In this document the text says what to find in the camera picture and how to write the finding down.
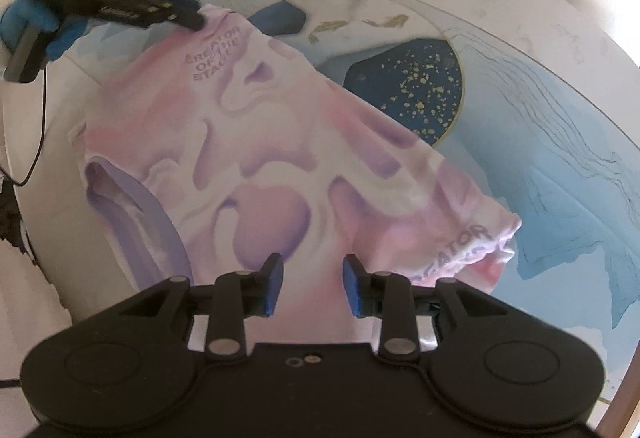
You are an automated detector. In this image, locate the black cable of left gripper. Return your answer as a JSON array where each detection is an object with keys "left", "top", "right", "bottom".
[{"left": 0, "top": 67, "right": 49, "bottom": 187}]

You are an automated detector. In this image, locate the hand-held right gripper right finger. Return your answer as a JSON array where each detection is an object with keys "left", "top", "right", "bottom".
[{"left": 341, "top": 253, "right": 506, "bottom": 362}]

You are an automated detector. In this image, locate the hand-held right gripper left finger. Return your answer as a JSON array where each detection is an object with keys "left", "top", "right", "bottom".
[{"left": 119, "top": 252, "right": 285, "bottom": 362}]

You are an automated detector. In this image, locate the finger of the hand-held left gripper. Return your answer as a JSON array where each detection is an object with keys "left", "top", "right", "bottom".
[{"left": 149, "top": 0, "right": 207, "bottom": 30}]

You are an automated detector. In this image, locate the person's left hand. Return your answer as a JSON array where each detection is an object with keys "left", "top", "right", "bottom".
[{"left": 0, "top": 0, "right": 95, "bottom": 62}]

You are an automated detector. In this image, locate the pink and purple t-shirt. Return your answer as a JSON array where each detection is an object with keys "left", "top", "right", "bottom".
[{"left": 75, "top": 3, "right": 523, "bottom": 354}]

